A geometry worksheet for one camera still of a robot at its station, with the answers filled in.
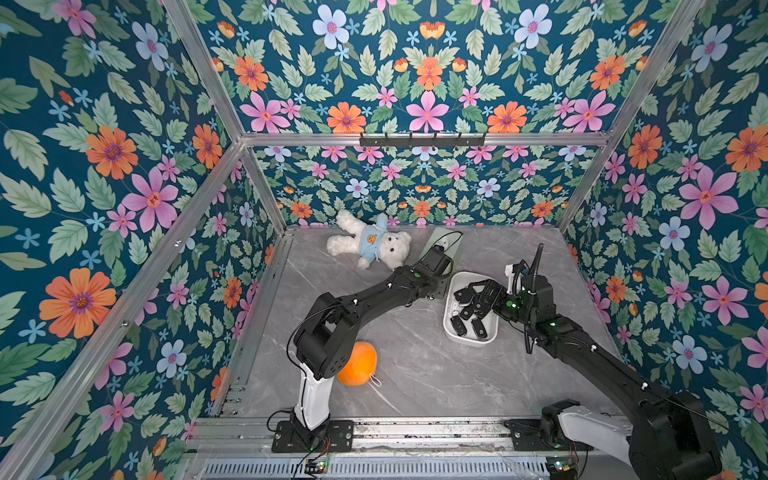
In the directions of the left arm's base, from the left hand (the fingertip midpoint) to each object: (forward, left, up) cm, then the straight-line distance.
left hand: (442, 281), depth 91 cm
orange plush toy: (-23, +25, -3) cm, 34 cm away
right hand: (-8, -8, +6) cm, 13 cm away
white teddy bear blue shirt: (+20, +23, -2) cm, 30 cm away
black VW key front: (-7, -8, -8) cm, 13 cm away
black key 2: (-12, -10, -9) cm, 18 cm away
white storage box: (-9, -6, -10) cm, 14 cm away
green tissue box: (+17, -7, -2) cm, 18 cm away
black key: (-11, -4, -9) cm, 15 cm away
